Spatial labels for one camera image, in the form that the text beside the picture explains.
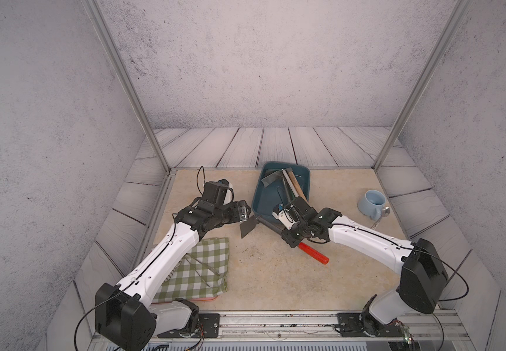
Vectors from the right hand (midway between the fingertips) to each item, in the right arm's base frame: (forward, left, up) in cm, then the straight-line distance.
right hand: (286, 234), depth 82 cm
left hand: (+4, +14, +10) cm, 18 cm away
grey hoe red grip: (+37, 0, -6) cm, 37 cm away
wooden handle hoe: (+34, -6, -5) cm, 35 cm away
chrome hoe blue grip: (+29, -4, -4) cm, 30 cm away
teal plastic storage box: (+24, +8, -9) cm, 27 cm away
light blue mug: (+19, -39, -7) cm, 44 cm away
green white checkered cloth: (-11, +32, -11) cm, 36 cm away
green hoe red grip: (+26, -3, -6) cm, 27 cm away
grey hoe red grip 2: (+5, +14, -1) cm, 15 cm away
